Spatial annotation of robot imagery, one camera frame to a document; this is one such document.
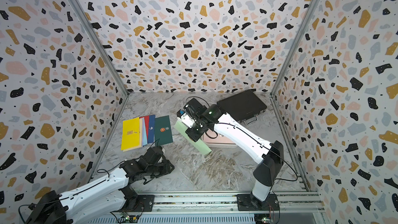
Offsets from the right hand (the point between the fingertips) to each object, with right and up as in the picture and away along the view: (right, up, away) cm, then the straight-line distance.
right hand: (191, 133), depth 75 cm
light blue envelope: (-32, -6, +22) cm, 39 cm away
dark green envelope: (-21, -3, +25) cm, 33 cm away
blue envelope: (-29, -2, +25) cm, 39 cm away
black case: (+33, +13, +34) cm, 49 cm away
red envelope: (-34, +3, +31) cm, 46 cm away
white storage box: (+14, -9, +14) cm, 22 cm away
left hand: (-9, -19, +6) cm, 22 cm away
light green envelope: (+4, -5, 0) cm, 7 cm away
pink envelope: (+11, +1, -13) cm, 17 cm away
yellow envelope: (-41, -5, +23) cm, 48 cm away
